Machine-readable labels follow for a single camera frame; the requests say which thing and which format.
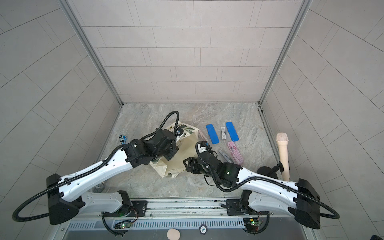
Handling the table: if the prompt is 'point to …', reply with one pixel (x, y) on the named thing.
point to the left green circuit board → (125, 225)
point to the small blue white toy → (123, 139)
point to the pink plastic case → (235, 152)
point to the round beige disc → (173, 234)
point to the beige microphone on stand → (282, 138)
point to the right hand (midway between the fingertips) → (186, 165)
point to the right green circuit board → (252, 224)
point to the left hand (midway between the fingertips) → (178, 143)
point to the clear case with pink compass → (203, 137)
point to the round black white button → (203, 229)
